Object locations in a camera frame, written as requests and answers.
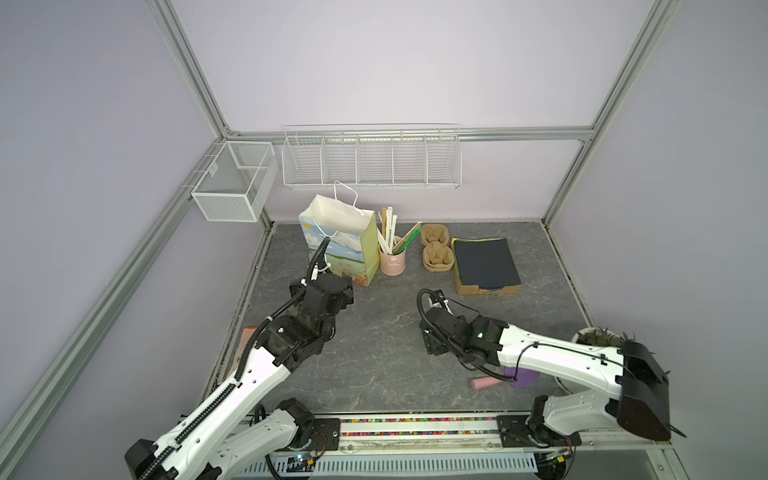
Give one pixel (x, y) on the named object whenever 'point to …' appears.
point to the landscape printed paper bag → (346, 233)
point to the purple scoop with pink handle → (525, 379)
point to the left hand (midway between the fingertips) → (326, 280)
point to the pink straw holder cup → (393, 264)
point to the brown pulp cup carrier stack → (438, 255)
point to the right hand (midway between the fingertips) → (437, 333)
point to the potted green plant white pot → (598, 337)
